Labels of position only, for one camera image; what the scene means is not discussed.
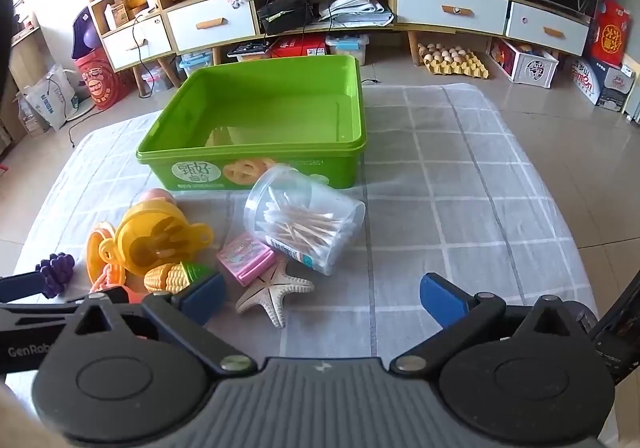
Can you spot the purple toy grapes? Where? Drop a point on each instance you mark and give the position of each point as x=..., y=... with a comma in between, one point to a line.
x=55, y=275

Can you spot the yellow egg tray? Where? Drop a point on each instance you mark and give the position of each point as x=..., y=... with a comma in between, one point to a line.
x=450, y=61

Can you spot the clear box with blue contents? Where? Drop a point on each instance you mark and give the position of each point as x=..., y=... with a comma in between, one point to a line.
x=347, y=48

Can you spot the flat red box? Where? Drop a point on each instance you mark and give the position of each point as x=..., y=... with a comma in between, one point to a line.
x=297, y=46

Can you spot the black bag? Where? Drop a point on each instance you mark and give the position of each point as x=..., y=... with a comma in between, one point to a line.
x=287, y=12

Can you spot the pale starfish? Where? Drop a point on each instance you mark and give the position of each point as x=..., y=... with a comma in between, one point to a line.
x=272, y=290

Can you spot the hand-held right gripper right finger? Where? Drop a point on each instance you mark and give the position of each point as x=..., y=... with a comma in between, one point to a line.
x=442, y=300

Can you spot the grey checked cloth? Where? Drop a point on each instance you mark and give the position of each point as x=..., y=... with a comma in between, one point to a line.
x=450, y=177

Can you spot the small clear storage box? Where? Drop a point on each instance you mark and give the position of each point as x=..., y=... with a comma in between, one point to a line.
x=157, y=80

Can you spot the red printed bag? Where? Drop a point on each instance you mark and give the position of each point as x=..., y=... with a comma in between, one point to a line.
x=102, y=80

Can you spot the black lid storage box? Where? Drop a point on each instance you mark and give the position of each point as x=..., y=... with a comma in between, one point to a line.
x=247, y=50

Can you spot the pile of folded papers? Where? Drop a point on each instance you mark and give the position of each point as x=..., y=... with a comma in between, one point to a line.
x=355, y=7

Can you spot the white plastic crate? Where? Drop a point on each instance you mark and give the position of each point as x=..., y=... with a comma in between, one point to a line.
x=530, y=65

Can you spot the white blue carton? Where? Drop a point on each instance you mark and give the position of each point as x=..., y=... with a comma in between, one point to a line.
x=590, y=80

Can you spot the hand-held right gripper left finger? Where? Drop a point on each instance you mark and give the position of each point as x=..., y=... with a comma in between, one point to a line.
x=202, y=298

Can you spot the orange toy plate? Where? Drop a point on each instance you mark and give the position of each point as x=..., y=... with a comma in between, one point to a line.
x=95, y=253

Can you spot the yellow toy pot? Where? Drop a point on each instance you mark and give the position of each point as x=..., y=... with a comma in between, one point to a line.
x=135, y=223

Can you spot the clear cotton swab jar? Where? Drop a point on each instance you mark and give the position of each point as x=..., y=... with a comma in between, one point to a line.
x=310, y=208

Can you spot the small pink box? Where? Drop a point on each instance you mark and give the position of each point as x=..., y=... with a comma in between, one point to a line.
x=240, y=253

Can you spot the person's left forearm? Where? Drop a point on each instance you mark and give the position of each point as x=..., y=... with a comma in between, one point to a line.
x=12, y=418

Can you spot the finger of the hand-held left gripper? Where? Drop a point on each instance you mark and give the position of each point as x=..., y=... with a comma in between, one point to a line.
x=35, y=313
x=15, y=288

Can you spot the red gift box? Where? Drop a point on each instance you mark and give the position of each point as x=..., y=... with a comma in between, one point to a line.
x=607, y=35

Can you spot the white plastic bag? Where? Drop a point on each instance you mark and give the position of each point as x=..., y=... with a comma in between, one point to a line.
x=47, y=100

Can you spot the yellow toy corn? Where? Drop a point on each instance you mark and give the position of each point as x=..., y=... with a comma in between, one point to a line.
x=167, y=278

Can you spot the green plastic box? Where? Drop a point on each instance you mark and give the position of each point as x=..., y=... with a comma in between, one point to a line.
x=260, y=102

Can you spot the white cabinet drawer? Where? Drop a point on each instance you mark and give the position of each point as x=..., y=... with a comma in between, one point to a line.
x=530, y=27
x=425, y=7
x=230, y=25
x=125, y=45

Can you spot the blue lid storage box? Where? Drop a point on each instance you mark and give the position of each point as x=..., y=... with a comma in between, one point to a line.
x=195, y=65

